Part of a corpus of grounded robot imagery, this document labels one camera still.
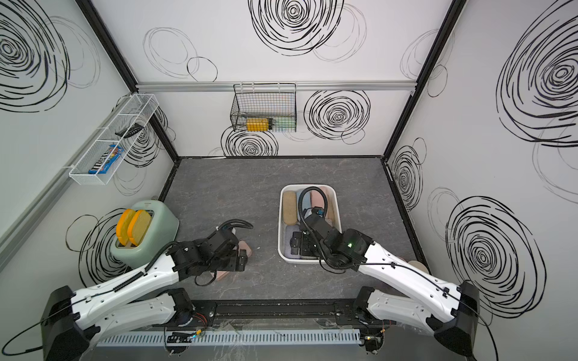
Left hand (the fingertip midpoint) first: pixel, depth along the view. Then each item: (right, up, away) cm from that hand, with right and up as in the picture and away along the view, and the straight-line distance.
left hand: (238, 260), depth 78 cm
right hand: (+22, +7, -6) cm, 24 cm away
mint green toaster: (-27, +10, +1) cm, 29 cm away
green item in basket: (+16, +50, +9) cm, 54 cm away
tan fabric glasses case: (+18, +17, +16) cm, 29 cm away
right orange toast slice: (-31, +14, -6) cm, 34 cm away
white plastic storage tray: (+36, +21, +19) cm, 46 cm away
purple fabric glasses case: (+17, +6, +12) cm, 22 cm away
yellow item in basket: (+5, +50, +9) cm, 51 cm away
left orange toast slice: (-35, +14, -8) cm, 38 cm away
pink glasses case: (+30, +20, +19) cm, 41 cm away
